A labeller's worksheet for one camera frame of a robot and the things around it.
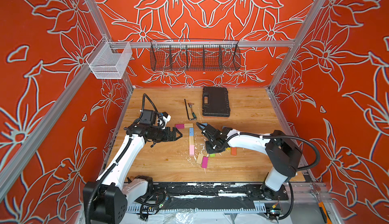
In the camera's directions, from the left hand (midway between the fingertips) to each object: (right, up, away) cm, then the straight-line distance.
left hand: (175, 134), depth 77 cm
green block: (+21, -13, +6) cm, 25 cm away
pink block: (+9, -10, +8) cm, 16 cm away
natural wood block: (+6, +2, +20) cm, 21 cm away
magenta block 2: (+16, -17, +6) cm, 24 cm away
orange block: (+33, -12, +9) cm, 36 cm away
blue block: (+8, -2, +15) cm, 18 cm away
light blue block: (+17, +3, +19) cm, 26 cm away
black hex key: (+5, +10, +27) cm, 29 cm away
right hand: (+18, -10, +9) cm, 23 cm away
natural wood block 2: (+9, -6, +12) cm, 16 cm away
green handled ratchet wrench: (+7, +15, +29) cm, 34 cm away
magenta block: (+1, +1, +22) cm, 22 cm away
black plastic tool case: (+26, +17, +29) cm, 42 cm away
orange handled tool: (+69, -33, -11) cm, 78 cm away
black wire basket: (+11, +48, +20) cm, 53 cm away
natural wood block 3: (+13, -15, +6) cm, 21 cm away
